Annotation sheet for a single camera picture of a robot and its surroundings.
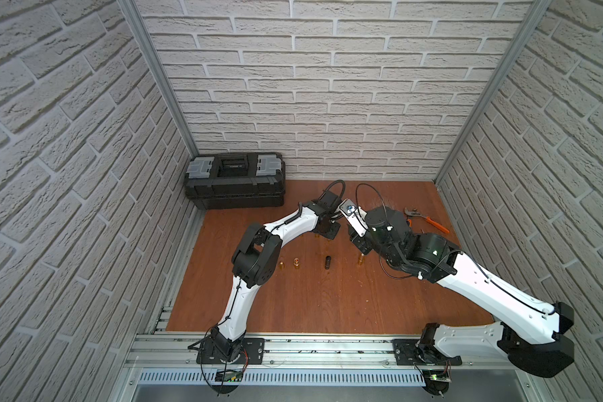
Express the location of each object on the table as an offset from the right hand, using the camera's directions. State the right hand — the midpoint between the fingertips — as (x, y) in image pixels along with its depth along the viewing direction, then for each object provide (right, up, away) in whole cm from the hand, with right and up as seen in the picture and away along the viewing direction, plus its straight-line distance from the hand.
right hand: (360, 218), depth 68 cm
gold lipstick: (-24, -19, +22) cm, 38 cm away
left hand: (-4, -6, +29) cm, 30 cm away
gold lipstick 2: (-19, -18, +21) cm, 34 cm away
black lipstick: (-8, -17, +20) cm, 27 cm away
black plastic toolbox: (-43, +13, +29) cm, 54 cm away
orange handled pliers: (+33, 0, +39) cm, 51 cm away
